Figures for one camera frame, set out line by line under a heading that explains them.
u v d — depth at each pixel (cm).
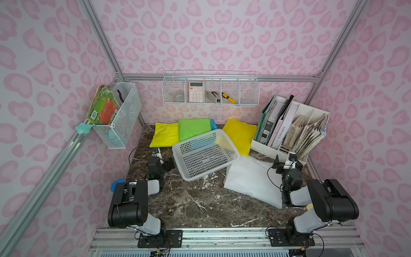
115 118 83
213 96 96
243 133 109
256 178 93
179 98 95
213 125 117
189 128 115
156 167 73
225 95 98
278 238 72
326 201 46
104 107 73
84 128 62
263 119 86
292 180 68
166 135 113
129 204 46
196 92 95
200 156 102
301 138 89
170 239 72
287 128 88
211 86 102
